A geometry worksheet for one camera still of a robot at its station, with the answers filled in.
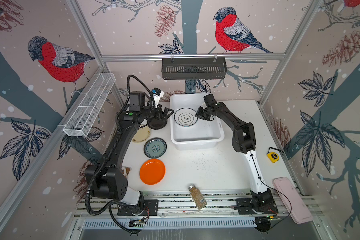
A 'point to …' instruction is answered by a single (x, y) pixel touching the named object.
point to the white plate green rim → (185, 116)
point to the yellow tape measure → (273, 156)
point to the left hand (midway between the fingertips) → (165, 107)
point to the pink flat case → (300, 212)
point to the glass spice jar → (197, 197)
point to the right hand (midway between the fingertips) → (195, 116)
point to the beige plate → (141, 135)
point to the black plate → (155, 124)
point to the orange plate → (152, 171)
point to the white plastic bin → (204, 134)
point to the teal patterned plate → (155, 147)
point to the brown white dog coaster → (125, 170)
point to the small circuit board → (136, 223)
